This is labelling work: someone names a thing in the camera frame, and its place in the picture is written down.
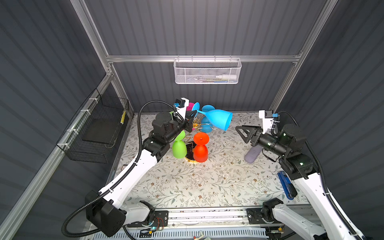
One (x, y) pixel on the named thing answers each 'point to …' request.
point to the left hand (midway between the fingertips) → (196, 110)
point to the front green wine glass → (179, 154)
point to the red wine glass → (200, 150)
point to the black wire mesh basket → (92, 137)
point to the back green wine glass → (179, 144)
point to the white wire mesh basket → (207, 70)
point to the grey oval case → (252, 154)
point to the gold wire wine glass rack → (197, 124)
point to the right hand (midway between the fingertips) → (240, 129)
